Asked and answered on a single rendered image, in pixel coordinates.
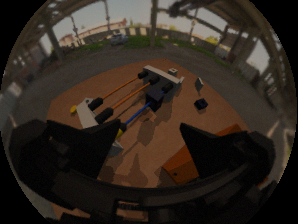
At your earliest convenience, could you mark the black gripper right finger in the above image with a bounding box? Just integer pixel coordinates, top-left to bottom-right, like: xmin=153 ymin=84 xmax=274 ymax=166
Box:
xmin=180 ymin=123 xmax=247 ymax=180

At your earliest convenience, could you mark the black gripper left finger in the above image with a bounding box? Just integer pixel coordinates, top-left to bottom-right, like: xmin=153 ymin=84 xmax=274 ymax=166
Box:
xmin=47 ymin=119 xmax=121 ymax=179

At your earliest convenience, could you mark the yellow short cylinder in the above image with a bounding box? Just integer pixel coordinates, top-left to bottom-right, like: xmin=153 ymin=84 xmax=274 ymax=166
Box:
xmin=71 ymin=105 xmax=77 ymax=115

